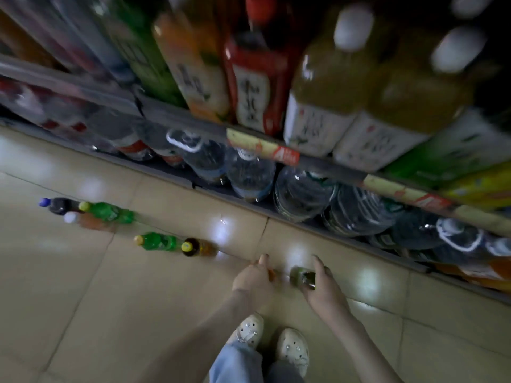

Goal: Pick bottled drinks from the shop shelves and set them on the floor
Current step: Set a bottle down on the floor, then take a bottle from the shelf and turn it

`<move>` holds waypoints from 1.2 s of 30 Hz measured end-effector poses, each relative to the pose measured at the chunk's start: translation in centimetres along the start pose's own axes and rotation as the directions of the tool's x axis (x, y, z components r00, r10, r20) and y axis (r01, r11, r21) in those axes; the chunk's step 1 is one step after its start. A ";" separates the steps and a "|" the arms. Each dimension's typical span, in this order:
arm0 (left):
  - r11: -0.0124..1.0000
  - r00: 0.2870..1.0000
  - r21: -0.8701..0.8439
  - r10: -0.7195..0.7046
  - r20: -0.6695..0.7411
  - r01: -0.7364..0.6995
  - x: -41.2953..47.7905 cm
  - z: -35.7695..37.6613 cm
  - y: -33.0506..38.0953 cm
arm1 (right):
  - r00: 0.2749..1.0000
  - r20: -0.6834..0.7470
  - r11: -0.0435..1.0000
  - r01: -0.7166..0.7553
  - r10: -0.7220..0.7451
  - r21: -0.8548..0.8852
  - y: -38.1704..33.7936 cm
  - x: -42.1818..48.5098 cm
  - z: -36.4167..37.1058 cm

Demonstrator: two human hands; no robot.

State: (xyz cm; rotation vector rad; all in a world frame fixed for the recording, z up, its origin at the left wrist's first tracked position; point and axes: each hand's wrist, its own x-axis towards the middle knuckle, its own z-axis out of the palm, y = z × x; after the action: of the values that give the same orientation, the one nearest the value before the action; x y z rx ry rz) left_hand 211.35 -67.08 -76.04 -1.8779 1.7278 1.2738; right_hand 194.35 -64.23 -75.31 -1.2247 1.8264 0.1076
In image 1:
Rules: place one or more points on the dark bottle blue cap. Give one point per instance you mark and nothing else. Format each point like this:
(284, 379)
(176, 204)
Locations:
(57, 206)

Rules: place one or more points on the person's blue jeans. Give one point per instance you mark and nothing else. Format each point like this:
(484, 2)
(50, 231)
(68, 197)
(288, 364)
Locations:
(239, 364)

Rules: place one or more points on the person's right hand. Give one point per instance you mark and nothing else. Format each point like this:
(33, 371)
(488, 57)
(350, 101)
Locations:
(326, 299)

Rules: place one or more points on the green tea bottle green cap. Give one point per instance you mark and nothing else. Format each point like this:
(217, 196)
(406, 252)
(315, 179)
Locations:
(302, 276)

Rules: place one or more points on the person's left hand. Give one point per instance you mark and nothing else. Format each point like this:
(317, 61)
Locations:
(254, 283)

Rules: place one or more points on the green bottle yellow cap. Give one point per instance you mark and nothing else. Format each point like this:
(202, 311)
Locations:
(160, 241)
(108, 211)

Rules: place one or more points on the drinks shelf unit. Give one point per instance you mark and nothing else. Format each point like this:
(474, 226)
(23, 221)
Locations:
(104, 90)

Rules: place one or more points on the orange tea bottle white cap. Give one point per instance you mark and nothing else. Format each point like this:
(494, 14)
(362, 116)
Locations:
(273, 275)

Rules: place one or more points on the person's right forearm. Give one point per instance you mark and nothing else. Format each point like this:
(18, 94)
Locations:
(367, 355)

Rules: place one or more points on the person's left forearm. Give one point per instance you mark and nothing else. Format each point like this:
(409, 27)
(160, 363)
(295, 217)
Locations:
(199, 347)

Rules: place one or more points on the iced tea bottle yellow cap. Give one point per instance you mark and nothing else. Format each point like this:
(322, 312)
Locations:
(196, 247)

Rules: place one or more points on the yellow shelf edge strip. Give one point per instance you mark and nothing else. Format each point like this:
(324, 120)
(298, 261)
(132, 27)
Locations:
(431, 201)
(263, 146)

